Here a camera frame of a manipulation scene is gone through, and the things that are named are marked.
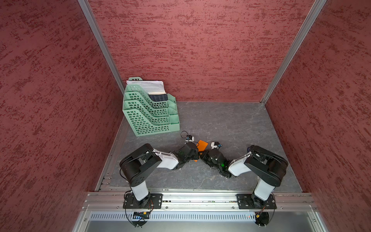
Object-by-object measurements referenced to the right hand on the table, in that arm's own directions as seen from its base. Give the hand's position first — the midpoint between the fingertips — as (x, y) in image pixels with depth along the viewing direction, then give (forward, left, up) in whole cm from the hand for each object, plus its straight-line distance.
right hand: (197, 155), depth 91 cm
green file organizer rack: (+17, +32, +21) cm, 42 cm away
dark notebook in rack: (+40, +27, +16) cm, 51 cm away
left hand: (+2, 0, 0) cm, 2 cm away
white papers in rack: (+40, +31, +25) cm, 56 cm away
